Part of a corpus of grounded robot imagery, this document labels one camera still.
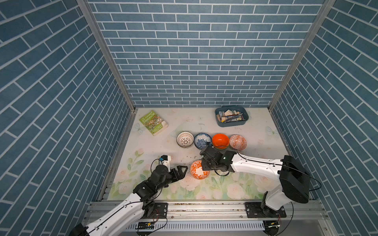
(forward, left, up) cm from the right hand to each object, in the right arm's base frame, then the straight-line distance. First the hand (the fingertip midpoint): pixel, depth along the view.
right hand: (204, 164), depth 84 cm
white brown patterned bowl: (+18, +14, -3) cm, 23 cm away
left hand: (-5, +9, 0) cm, 11 cm away
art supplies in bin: (+42, -18, -3) cm, 46 cm away
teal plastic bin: (+49, -28, -1) cm, 56 cm away
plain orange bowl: (+18, -10, -1) cm, 20 cm away
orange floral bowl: (-3, +4, -4) cm, 6 cm away
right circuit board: (-26, -35, -8) cm, 44 cm away
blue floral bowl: (+19, +3, -3) cm, 19 cm away
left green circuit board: (-30, +27, -9) cm, 42 cm away
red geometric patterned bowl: (+20, -22, -5) cm, 30 cm away
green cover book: (+30, +39, -3) cm, 50 cm away
